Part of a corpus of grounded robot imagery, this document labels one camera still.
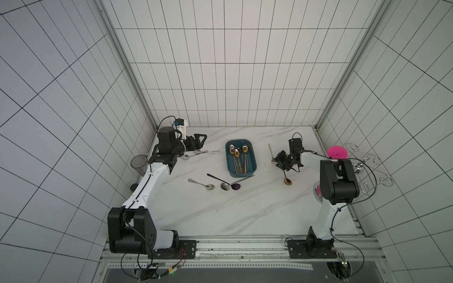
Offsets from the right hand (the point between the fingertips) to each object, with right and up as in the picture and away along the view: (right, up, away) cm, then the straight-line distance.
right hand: (267, 159), depth 101 cm
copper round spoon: (-21, +4, +3) cm, 21 cm away
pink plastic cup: (+23, +6, -29) cm, 37 cm away
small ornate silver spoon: (-33, -13, -10) cm, 37 cm away
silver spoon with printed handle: (-41, +4, +5) cm, 42 cm away
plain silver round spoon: (-49, +1, +2) cm, 49 cm away
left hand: (-37, +12, -19) cm, 43 cm away
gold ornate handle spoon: (-18, +3, +2) cm, 18 cm away
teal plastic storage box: (-16, +1, +2) cm, 16 cm away
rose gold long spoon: (+9, -11, -7) cm, 16 cm away
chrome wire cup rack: (+29, 0, -36) cm, 46 cm away
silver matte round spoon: (-24, -13, -10) cm, 29 cm away
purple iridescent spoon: (-20, -13, -11) cm, 26 cm away
